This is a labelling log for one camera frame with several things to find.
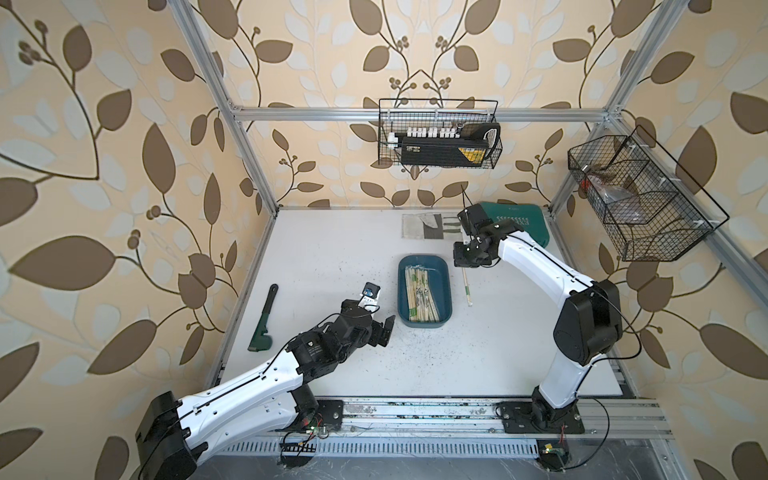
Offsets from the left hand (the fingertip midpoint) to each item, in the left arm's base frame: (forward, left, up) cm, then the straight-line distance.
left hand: (380, 311), depth 77 cm
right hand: (+18, -24, -1) cm, 30 cm away
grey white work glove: (+43, -17, -14) cm, 49 cm away
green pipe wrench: (-3, +35, -15) cm, 38 cm away
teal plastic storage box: (+14, -14, -14) cm, 24 cm away
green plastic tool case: (+43, -54, -9) cm, 70 cm away
